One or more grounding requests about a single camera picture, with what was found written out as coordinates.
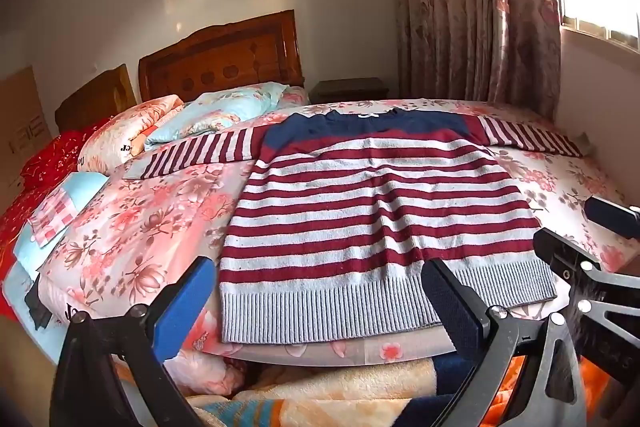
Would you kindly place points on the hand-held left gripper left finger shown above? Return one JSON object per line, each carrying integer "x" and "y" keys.
{"x": 182, "y": 307}

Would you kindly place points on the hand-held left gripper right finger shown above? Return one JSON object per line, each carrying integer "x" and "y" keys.
{"x": 452, "y": 302}

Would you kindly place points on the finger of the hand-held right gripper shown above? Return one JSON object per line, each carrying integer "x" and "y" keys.
{"x": 612, "y": 216}
{"x": 565, "y": 252}

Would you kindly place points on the red white striped sweater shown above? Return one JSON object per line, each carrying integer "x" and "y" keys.
{"x": 360, "y": 207}

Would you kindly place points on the pink floral bed sheet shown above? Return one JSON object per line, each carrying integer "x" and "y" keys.
{"x": 150, "y": 217}

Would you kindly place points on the small black object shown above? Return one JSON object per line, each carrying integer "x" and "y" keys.
{"x": 37, "y": 309}

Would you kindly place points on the light blue folded cloth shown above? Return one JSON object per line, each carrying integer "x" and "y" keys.
{"x": 87, "y": 192}

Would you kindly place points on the orange patterned blanket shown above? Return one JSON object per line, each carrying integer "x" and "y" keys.
{"x": 325, "y": 387}

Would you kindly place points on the pink checked cloth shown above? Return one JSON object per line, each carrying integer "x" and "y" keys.
{"x": 55, "y": 217}

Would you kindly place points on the pink floral quilt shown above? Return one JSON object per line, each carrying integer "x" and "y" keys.
{"x": 115, "y": 132}

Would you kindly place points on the red blanket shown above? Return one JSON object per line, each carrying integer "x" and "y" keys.
{"x": 45, "y": 167}

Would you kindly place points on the light blue floral pillow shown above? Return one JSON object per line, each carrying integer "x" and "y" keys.
{"x": 220, "y": 109}

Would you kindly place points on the small wooden headboard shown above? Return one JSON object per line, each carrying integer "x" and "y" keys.
{"x": 95, "y": 99}

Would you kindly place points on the dark wooden nightstand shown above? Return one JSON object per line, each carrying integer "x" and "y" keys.
{"x": 350, "y": 89}

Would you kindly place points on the cardboard box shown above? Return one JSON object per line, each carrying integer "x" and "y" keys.
{"x": 20, "y": 117}

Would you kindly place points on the large wooden headboard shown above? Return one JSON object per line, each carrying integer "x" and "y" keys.
{"x": 225, "y": 57}

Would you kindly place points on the floral curtain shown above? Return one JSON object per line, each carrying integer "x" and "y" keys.
{"x": 465, "y": 7}

